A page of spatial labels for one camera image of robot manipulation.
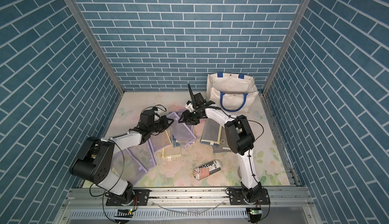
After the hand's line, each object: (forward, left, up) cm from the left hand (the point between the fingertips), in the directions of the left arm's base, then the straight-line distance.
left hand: (178, 120), depth 90 cm
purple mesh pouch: (-6, -3, -6) cm, 9 cm away
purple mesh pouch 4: (-23, +27, -11) cm, 37 cm away
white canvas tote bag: (+26, -36, -1) cm, 44 cm away
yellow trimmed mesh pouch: (-11, -28, -10) cm, 32 cm away
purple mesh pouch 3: (-15, +20, -12) cm, 28 cm away
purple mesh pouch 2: (-9, +11, -10) cm, 17 cm away
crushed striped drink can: (-27, -15, -8) cm, 32 cm away
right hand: (0, -3, -2) cm, 3 cm away
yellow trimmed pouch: (-2, -21, -11) cm, 24 cm away
